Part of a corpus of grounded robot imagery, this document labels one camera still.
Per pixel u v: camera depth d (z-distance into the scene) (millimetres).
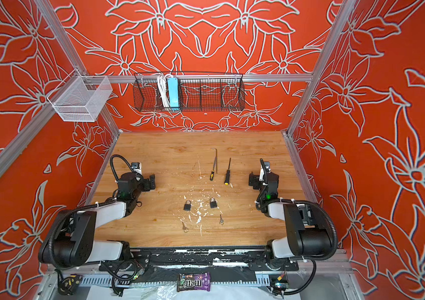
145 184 831
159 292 670
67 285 660
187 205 876
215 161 1044
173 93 896
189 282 675
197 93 976
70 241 428
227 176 971
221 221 834
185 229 814
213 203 885
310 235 437
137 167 799
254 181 843
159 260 743
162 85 876
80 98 924
